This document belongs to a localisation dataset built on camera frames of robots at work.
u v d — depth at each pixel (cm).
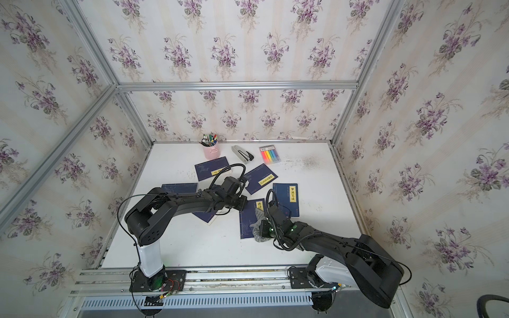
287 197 96
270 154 114
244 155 111
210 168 107
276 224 65
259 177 104
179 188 99
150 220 49
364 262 42
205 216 88
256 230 83
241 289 72
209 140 107
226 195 74
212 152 106
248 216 88
